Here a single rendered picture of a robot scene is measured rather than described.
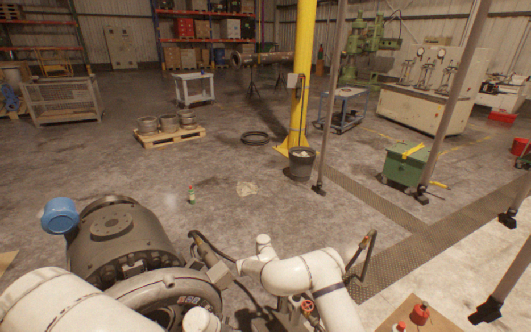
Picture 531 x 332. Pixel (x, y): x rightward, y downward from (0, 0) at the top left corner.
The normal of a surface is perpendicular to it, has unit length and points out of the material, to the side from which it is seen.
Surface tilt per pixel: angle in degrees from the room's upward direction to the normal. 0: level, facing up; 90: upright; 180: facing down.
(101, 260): 18
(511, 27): 90
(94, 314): 12
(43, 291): 7
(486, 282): 0
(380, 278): 0
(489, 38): 90
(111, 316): 29
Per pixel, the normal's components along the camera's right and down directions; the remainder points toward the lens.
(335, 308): -0.26, -0.45
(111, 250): -0.07, -0.86
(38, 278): 0.03, -0.95
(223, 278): 0.58, 0.38
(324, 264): 0.19, -0.58
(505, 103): -0.87, 0.21
